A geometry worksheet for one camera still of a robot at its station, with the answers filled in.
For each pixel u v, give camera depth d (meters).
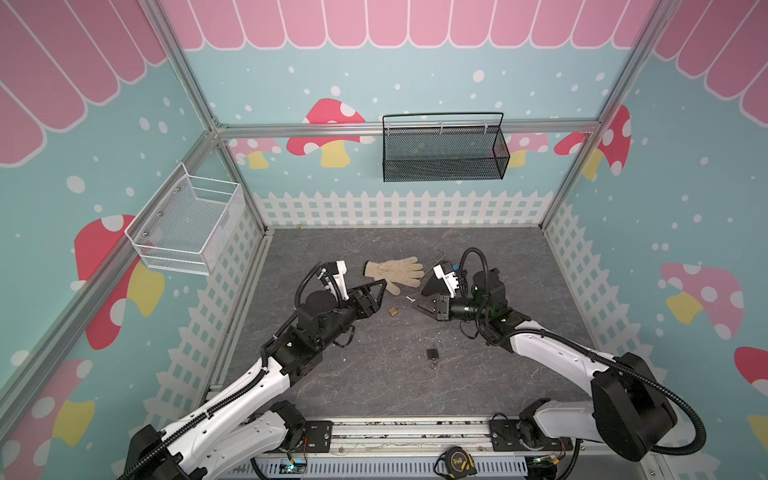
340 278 0.65
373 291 0.73
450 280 0.73
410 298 0.76
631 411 0.41
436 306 0.73
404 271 1.06
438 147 0.94
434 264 1.12
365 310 0.63
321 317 0.53
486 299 0.62
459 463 0.68
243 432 0.57
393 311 0.97
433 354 0.88
